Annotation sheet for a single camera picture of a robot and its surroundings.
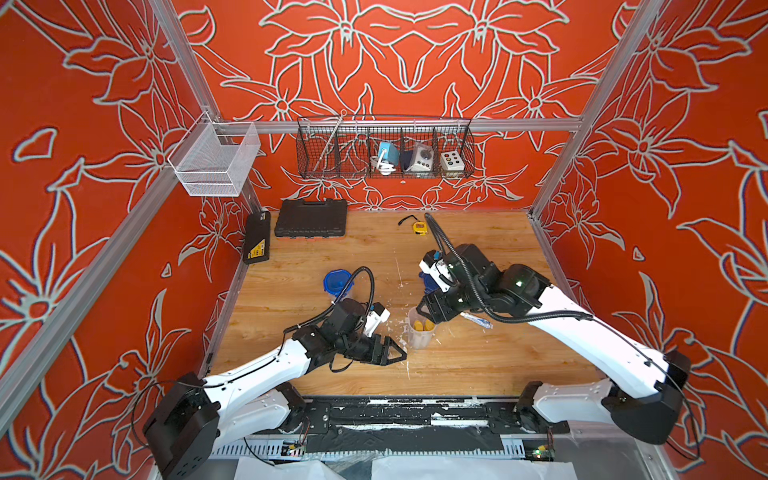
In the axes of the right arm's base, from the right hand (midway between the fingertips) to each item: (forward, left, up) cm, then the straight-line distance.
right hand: (420, 306), depth 68 cm
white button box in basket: (+49, -13, +6) cm, 51 cm away
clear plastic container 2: (-1, -1, -17) cm, 17 cm away
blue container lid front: (+14, +23, -10) cm, 29 cm away
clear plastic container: (-1, +18, +6) cm, 19 cm away
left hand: (-7, +5, -13) cm, 15 cm away
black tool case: (+49, +45, -21) cm, 69 cm away
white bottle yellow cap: (0, -3, -11) cm, 12 cm away
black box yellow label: (+39, +58, -20) cm, 72 cm away
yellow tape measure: (+45, -4, -21) cm, 50 cm away
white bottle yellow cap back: (0, 0, -12) cm, 12 cm away
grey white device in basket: (+45, -3, +9) cm, 46 cm away
